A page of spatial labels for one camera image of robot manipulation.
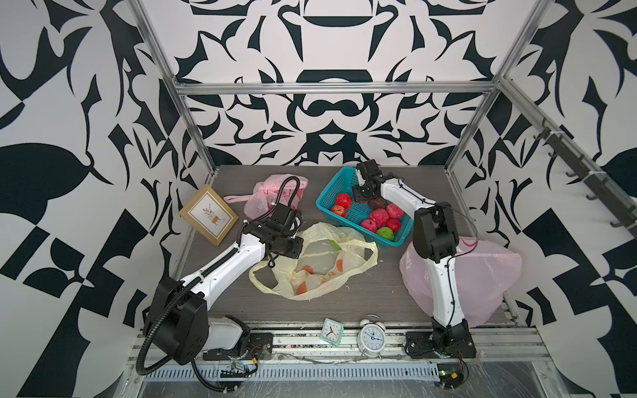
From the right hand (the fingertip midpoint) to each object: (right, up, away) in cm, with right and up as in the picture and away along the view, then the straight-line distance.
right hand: (358, 189), depth 105 cm
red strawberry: (-6, -5, -3) cm, 8 cm away
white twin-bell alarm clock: (-1, -44, -32) cm, 54 cm away
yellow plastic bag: (-12, -24, -14) cm, 30 cm away
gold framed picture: (-57, -10, -11) cm, 59 cm away
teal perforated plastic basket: (-1, -11, -1) cm, 12 cm away
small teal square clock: (-13, -43, -29) cm, 54 cm away
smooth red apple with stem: (-8, -8, -6) cm, 13 cm away
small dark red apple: (+12, -14, -9) cm, 20 cm away
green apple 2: (-11, -18, -27) cm, 34 cm away
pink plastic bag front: (+32, -25, -32) cm, 52 cm away
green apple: (+8, -16, -13) cm, 22 cm away
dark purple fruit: (+7, -6, -4) cm, 10 cm away
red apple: (+7, -10, -9) cm, 15 cm away
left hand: (-25, -19, -20) cm, 37 cm away
